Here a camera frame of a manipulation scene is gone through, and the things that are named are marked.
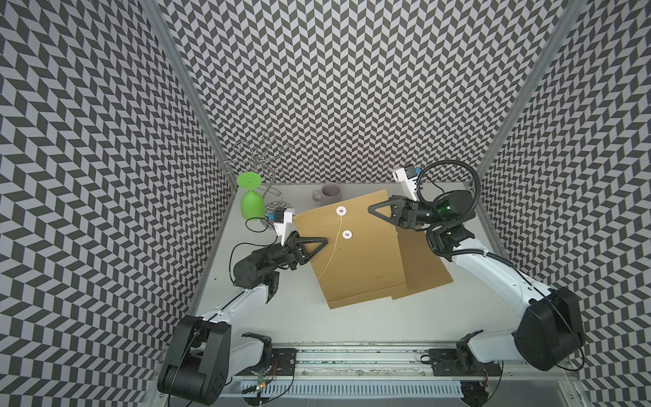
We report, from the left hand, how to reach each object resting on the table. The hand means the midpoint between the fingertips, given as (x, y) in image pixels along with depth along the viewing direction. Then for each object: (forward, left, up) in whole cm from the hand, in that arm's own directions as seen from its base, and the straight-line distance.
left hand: (328, 245), depth 61 cm
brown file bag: (-1, -8, -6) cm, 11 cm away
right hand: (+4, -10, +6) cm, 12 cm away
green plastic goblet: (+21, +26, -9) cm, 35 cm away
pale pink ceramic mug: (+42, +2, -27) cm, 49 cm away
